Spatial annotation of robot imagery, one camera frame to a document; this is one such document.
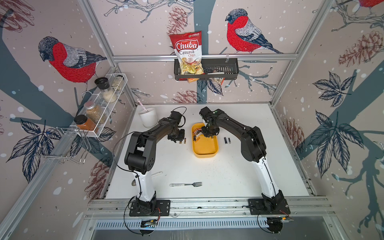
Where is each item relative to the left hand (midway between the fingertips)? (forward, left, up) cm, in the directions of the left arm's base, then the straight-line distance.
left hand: (183, 135), depth 97 cm
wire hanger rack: (-23, +43, +29) cm, 57 cm away
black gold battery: (-3, +2, -4) cm, 5 cm away
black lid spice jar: (+6, +38, +31) cm, 49 cm away
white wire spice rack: (+3, +43, +30) cm, 52 cm away
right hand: (+2, -16, -2) cm, 16 cm away
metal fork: (-29, -9, -4) cm, 31 cm away
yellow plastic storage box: (-8, -15, -2) cm, 17 cm away
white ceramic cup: (+9, +23, +6) cm, 25 cm away
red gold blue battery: (-1, -1, -5) cm, 5 cm away
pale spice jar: (+18, +38, +29) cm, 51 cm away
